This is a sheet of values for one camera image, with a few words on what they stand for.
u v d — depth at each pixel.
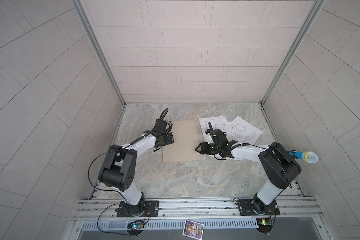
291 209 0.72
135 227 0.65
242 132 1.00
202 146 0.81
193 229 0.65
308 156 0.63
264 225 0.68
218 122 1.06
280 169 0.46
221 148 0.70
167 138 0.82
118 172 0.44
